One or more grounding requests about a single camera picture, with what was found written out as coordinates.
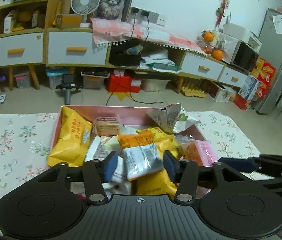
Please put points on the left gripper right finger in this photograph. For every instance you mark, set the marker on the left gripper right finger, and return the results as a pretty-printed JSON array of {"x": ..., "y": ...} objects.
[{"x": 185, "y": 174}]

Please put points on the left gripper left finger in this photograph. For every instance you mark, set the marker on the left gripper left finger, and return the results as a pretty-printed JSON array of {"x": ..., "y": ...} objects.
[{"x": 96, "y": 172}]

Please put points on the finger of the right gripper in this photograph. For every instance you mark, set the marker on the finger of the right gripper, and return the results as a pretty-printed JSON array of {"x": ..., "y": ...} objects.
[
  {"x": 270, "y": 165},
  {"x": 276, "y": 183}
]

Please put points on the pink cake packet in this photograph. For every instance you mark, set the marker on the pink cake packet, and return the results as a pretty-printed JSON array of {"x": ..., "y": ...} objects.
[{"x": 201, "y": 152}]

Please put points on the brown biscuit packet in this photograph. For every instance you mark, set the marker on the brown biscuit packet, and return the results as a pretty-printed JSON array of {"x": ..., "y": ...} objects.
[{"x": 107, "y": 126}]

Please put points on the white orange snack packet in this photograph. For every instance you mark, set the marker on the white orange snack packet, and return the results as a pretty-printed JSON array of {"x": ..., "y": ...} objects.
[{"x": 140, "y": 154}]

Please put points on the white grey snack packet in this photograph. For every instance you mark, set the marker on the white grey snack packet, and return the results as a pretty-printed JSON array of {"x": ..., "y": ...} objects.
[{"x": 100, "y": 148}]

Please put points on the large yellow snack bag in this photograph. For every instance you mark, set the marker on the large yellow snack bag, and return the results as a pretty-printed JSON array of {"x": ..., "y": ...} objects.
[{"x": 73, "y": 140}]

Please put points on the pink white snack box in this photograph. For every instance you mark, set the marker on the pink white snack box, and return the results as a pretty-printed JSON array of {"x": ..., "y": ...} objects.
[{"x": 127, "y": 116}]

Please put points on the blue white milk carton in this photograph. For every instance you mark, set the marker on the blue white milk carton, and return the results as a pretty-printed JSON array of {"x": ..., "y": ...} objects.
[{"x": 249, "y": 89}]

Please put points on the yellow egg tray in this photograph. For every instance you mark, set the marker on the yellow egg tray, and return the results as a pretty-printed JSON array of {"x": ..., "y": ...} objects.
[{"x": 192, "y": 88}]

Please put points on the floral tablecloth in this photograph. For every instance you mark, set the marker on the floral tablecloth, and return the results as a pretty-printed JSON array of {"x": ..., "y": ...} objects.
[{"x": 25, "y": 143}]

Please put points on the red storage box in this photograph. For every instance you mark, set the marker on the red storage box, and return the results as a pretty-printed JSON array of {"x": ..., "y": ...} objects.
[{"x": 123, "y": 84}]

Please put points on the red orange carton stack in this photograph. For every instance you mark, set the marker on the red orange carton stack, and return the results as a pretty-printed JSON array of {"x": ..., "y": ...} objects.
[{"x": 264, "y": 72}]

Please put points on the clear plastic storage bin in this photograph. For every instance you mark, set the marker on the clear plastic storage bin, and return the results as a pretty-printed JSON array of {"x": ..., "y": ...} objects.
[{"x": 153, "y": 85}]

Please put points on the black microwave oven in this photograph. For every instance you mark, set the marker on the black microwave oven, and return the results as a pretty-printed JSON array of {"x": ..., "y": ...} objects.
[{"x": 237, "y": 53}]

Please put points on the black basket in cabinet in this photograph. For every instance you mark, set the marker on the black basket in cabinet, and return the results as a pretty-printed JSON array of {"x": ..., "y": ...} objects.
[{"x": 118, "y": 57}]

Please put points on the lower orange fruit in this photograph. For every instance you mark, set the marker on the lower orange fruit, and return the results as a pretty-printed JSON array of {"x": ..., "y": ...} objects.
[{"x": 217, "y": 54}]

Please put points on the orange fruit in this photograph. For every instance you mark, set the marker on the orange fruit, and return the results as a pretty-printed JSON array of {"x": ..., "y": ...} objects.
[
  {"x": 217, "y": 54},
  {"x": 208, "y": 36}
]

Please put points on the silver refrigerator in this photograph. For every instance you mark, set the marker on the silver refrigerator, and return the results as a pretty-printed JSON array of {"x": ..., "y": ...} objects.
[{"x": 271, "y": 51}]

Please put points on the wooden white tv cabinet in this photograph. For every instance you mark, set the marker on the wooden white tv cabinet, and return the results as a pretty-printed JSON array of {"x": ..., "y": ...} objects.
[{"x": 75, "y": 48}]

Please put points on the upper orange fruit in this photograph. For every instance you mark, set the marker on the upper orange fruit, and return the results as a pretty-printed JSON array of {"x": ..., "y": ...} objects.
[{"x": 208, "y": 36}]

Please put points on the pink cabinet cloth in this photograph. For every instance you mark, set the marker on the pink cabinet cloth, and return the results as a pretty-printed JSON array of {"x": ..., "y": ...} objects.
[{"x": 106, "y": 32}]

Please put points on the white desk fan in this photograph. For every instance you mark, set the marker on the white desk fan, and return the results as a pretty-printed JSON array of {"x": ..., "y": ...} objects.
[{"x": 84, "y": 8}]

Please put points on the tall wooden shelf cabinet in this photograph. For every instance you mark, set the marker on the tall wooden shelf cabinet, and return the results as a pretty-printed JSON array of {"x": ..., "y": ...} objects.
[{"x": 20, "y": 17}]

